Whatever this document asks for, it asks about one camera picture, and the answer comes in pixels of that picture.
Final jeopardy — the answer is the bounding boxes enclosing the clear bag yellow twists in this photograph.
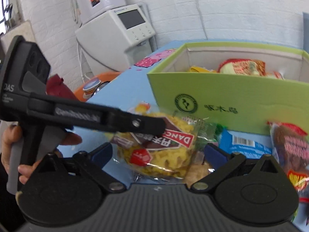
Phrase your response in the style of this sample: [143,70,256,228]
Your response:
[109,102,206,180]

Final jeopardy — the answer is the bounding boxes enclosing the green cardboard box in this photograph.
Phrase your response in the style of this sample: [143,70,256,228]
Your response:
[148,41,308,135]

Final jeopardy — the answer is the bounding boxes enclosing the grey cylindrical bottle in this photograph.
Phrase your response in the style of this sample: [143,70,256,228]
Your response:
[303,12,309,52]

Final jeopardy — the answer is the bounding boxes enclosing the white red yellow snack bag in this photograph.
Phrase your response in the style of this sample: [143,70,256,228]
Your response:
[265,71,284,80]

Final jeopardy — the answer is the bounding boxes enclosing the orange plastic basin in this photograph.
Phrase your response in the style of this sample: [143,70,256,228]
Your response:
[74,72,121,102]

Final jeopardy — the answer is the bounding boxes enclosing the person's left hand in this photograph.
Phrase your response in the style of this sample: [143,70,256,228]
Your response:
[1,125,83,184]

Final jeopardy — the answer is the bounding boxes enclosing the dark red sausage packet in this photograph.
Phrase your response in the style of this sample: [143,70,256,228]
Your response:
[268,122,308,198]

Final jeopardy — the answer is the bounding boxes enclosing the white appliance with screen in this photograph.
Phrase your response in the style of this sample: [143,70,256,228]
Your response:
[76,4,155,75]

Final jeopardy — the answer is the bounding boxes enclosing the blue snack packet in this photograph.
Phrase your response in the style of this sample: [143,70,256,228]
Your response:
[218,129,272,159]

